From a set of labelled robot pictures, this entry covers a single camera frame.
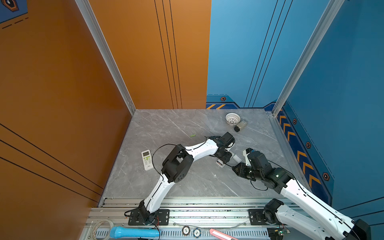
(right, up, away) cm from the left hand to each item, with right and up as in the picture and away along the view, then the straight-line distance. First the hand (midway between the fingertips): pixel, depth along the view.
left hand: (226, 157), depth 94 cm
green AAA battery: (-22, +13, +11) cm, 28 cm away
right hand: (-1, -3, -17) cm, 17 cm away
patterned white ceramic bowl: (+8, +25, +18) cm, 32 cm away
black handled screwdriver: (0, -2, -15) cm, 16 cm away
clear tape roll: (-61, -28, -22) cm, 71 cm away
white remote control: (-50, -2, -1) cm, 50 cm away
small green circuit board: (+22, -30, -25) cm, 44 cm away
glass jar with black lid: (+12, +20, +12) cm, 26 cm away
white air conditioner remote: (-5, -3, -3) cm, 6 cm away
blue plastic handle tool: (-54, -28, -27) cm, 67 cm away
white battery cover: (+6, 0, -1) cm, 6 cm away
